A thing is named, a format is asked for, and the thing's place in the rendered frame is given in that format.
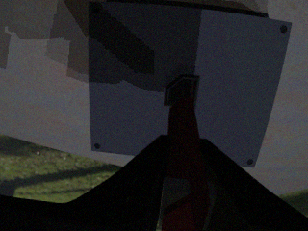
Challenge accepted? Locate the dark red peg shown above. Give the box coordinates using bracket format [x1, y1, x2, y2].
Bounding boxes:
[159, 97, 217, 231]

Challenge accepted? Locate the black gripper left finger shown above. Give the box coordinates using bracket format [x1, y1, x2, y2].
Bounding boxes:
[0, 134, 170, 231]

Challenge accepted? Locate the dark grey flat panel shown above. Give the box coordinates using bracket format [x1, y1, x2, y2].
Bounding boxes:
[88, 0, 293, 167]

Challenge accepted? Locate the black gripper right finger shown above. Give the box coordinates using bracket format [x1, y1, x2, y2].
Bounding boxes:
[200, 139, 308, 231]

